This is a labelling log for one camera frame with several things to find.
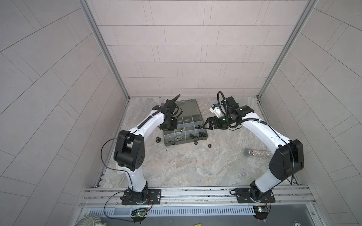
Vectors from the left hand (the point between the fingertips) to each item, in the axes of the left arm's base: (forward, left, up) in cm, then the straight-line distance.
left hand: (177, 126), depth 89 cm
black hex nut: (-7, -12, -8) cm, 16 cm away
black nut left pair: (-5, +13, -7) cm, 16 cm away
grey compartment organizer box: (+5, -8, -5) cm, 11 cm away
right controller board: (-43, -43, -8) cm, 61 cm away
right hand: (-5, -19, +8) cm, 21 cm away
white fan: (-47, +34, +1) cm, 58 cm away
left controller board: (-45, +16, -4) cm, 48 cm away
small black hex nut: (-9, -21, -8) cm, 24 cm away
